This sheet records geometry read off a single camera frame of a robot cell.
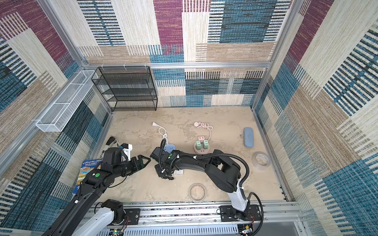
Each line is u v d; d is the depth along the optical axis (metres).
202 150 0.94
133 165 0.67
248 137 1.01
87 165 0.88
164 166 0.64
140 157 0.70
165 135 1.02
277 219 0.74
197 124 1.08
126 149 0.71
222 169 0.51
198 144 0.92
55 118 0.71
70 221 0.44
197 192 0.81
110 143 0.97
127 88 1.10
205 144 0.92
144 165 0.69
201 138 0.94
